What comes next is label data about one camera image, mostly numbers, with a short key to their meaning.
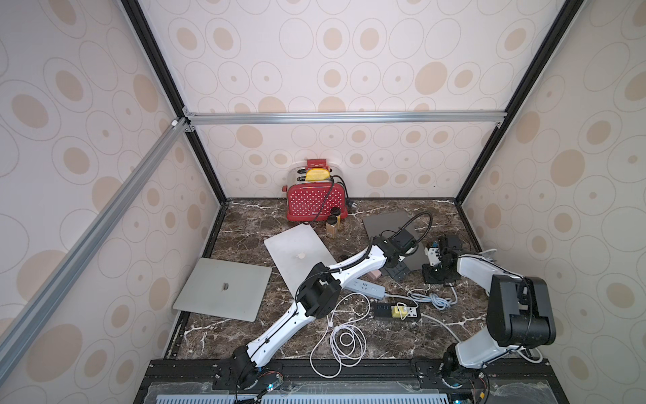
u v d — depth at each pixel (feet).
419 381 2.39
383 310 2.77
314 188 3.31
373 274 3.02
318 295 2.04
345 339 2.61
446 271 2.35
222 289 3.35
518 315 1.50
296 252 3.29
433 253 2.87
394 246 2.42
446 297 2.94
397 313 2.57
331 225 3.28
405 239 2.56
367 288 2.94
